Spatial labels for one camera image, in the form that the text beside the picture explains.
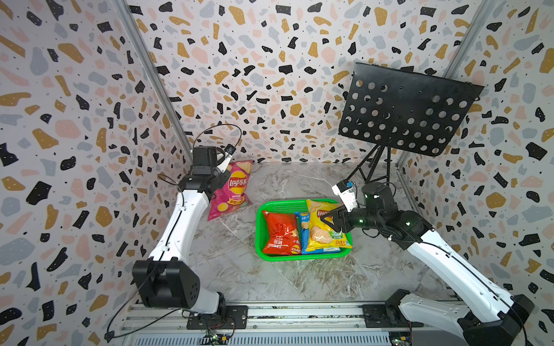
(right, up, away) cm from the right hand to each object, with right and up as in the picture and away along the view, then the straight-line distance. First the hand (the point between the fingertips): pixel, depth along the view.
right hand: (326, 216), depth 69 cm
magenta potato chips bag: (-33, +6, +14) cm, 37 cm away
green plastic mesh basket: (-12, +1, +21) cm, 25 cm away
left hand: (-39, +17, +11) cm, 44 cm away
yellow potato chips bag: (0, -9, +11) cm, 14 cm away
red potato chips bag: (-14, -10, +18) cm, 25 cm away
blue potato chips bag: (-5, -6, +21) cm, 23 cm away
